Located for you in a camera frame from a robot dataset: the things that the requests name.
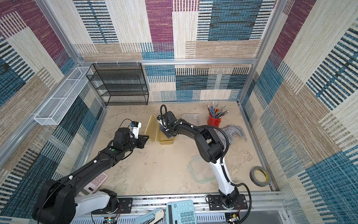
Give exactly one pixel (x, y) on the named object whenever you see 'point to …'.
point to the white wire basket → (51, 113)
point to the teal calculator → (181, 212)
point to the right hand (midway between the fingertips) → (171, 129)
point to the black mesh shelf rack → (120, 84)
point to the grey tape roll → (259, 183)
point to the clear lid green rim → (202, 172)
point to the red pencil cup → (212, 121)
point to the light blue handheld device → (150, 218)
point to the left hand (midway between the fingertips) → (148, 136)
